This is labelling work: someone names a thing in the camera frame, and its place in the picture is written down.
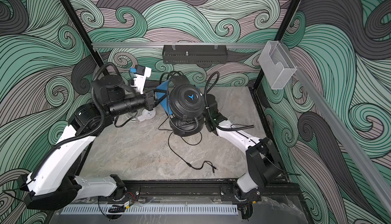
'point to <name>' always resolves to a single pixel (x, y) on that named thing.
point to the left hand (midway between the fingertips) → (169, 92)
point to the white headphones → (147, 114)
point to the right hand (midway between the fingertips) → (175, 103)
